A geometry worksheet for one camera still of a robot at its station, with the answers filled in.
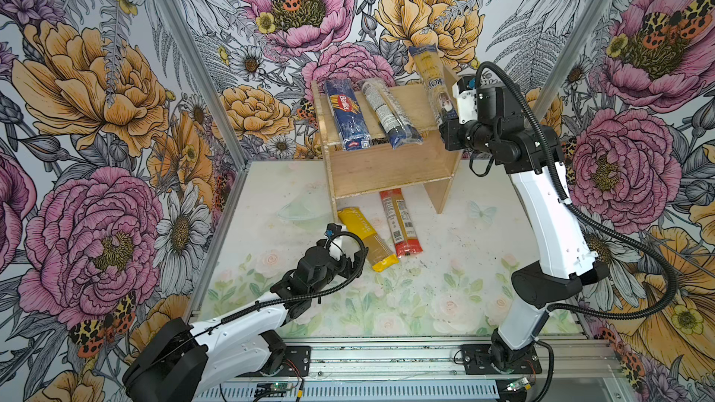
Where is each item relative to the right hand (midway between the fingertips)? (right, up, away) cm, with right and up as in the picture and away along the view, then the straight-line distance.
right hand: (448, 134), depth 68 cm
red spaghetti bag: (-7, -25, +31) cm, 41 cm away
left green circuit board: (-41, -63, +3) cm, 75 cm away
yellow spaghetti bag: (-16, -34, +24) cm, 44 cm away
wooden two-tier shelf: (-15, -6, +23) cm, 28 cm away
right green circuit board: (+19, -62, +3) cm, 65 cm away
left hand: (-24, -31, +15) cm, 42 cm away
